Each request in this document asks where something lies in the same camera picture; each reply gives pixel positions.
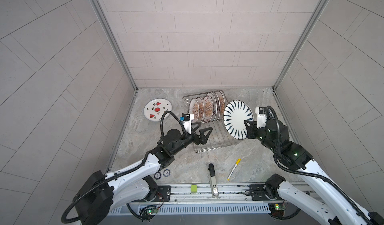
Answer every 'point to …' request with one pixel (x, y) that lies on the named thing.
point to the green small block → (194, 188)
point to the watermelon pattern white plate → (154, 109)
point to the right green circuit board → (277, 210)
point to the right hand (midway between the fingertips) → (243, 122)
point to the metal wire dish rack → (218, 138)
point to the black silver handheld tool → (214, 184)
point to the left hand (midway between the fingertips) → (210, 127)
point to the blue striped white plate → (235, 113)
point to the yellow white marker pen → (237, 162)
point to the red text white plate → (207, 109)
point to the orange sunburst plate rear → (222, 104)
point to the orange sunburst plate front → (194, 109)
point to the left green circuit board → (152, 211)
